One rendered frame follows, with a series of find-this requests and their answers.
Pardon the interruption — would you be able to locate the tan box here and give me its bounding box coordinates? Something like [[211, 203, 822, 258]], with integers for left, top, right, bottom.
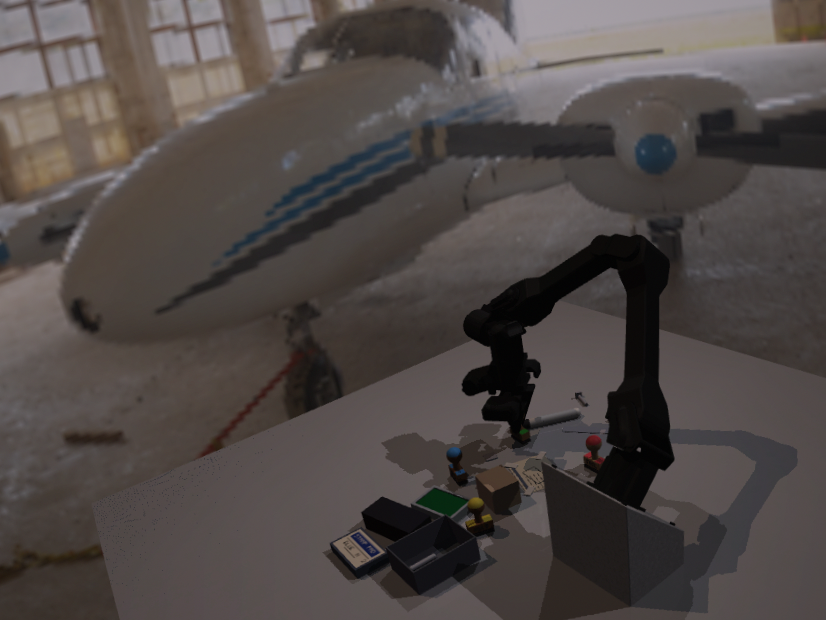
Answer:
[[475, 464, 522, 514]]

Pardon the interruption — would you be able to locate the green-handled pass stamp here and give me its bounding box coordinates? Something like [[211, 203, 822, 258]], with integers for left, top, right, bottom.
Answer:
[[509, 425, 531, 445]]

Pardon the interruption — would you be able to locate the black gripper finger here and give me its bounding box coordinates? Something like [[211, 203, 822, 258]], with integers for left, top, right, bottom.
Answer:
[[520, 384, 535, 425], [508, 402, 527, 434]]

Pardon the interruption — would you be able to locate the red rubber stamp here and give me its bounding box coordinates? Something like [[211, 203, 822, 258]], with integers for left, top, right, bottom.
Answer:
[[583, 435, 605, 474]]

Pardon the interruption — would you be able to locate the beige paper card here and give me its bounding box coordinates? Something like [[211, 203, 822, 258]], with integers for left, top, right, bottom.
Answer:
[[504, 451, 552, 496]]

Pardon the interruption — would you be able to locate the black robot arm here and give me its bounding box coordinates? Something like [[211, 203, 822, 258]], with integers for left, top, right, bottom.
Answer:
[[463, 234, 675, 512]]

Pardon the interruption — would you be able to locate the rubber stamp with blue ball handle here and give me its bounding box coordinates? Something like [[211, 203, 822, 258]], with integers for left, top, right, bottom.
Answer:
[[446, 447, 469, 486]]

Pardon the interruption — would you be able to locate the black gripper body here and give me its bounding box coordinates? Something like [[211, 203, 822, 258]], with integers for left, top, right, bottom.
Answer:
[[481, 352, 541, 422]]

